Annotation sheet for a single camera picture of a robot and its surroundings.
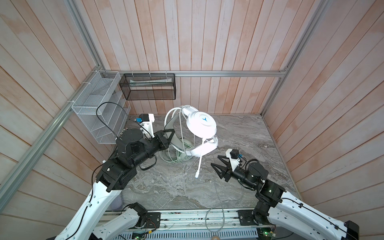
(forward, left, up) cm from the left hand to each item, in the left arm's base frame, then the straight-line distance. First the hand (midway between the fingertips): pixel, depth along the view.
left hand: (176, 135), depth 58 cm
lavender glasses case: (-16, +32, -37) cm, 52 cm away
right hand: (-2, -18, -17) cm, 25 cm away
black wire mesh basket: (+57, +24, -16) cm, 64 cm away
